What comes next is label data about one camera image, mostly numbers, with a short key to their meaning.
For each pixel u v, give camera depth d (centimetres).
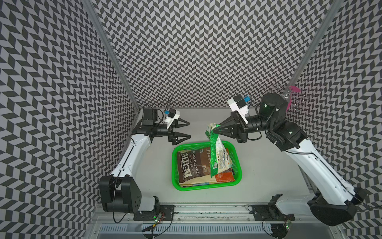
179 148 86
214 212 74
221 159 49
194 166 75
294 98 102
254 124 46
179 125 72
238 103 42
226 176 75
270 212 65
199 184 75
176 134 67
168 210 70
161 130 64
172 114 61
